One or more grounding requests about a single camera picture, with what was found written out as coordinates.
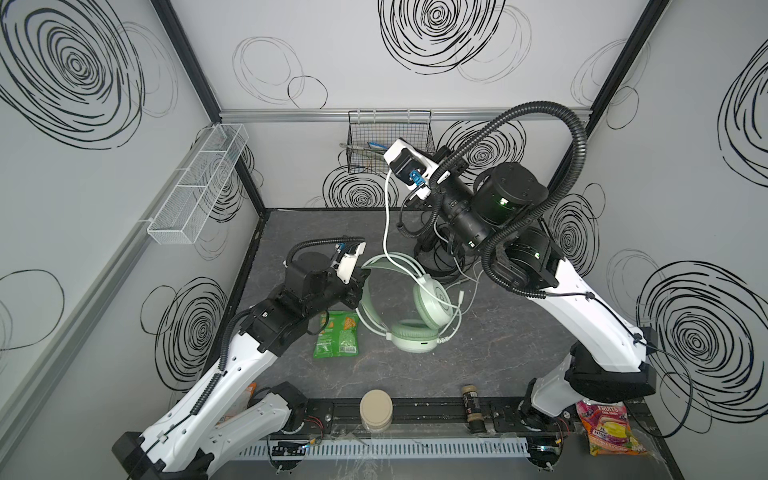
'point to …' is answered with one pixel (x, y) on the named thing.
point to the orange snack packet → (251, 388)
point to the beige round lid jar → (376, 410)
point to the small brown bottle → (475, 417)
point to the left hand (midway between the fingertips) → (370, 271)
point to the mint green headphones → (431, 302)
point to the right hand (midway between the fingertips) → (410, 133)
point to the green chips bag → (339, 337)
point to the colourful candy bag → (608, 428)
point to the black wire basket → (371, 133)
